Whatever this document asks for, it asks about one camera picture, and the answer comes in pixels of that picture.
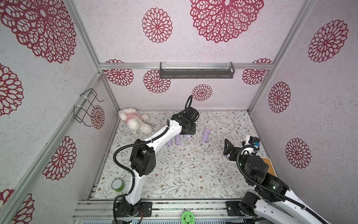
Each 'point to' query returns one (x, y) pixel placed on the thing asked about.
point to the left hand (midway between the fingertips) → (190, 131)
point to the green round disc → (187, 217)
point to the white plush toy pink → (135, 121)
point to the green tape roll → (118, 185)
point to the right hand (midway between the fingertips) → (232, 141)
